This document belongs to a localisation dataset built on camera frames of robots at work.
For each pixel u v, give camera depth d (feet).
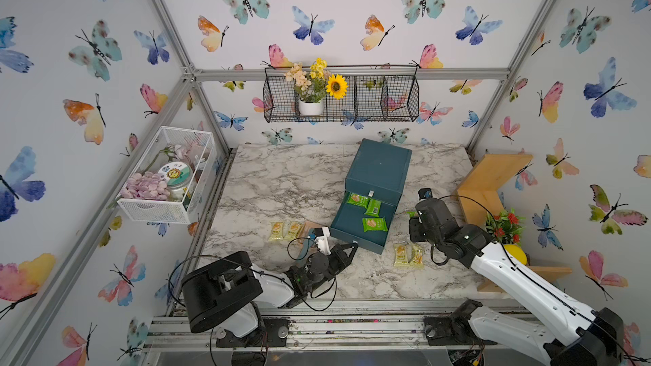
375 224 2.84
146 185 1.97
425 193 2.27
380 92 3.16
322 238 2.53
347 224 2.84
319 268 2.07
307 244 2.52
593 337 1.26
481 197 3.14
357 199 3.03
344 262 2.33
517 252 2.31
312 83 2.78
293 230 3.06
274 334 2.42
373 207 2.98
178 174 2.15
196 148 2.59
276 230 3.06
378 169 2.78
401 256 2.84
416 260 2.84
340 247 2.40
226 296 1.44
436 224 1.93
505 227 2.46
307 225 3.12
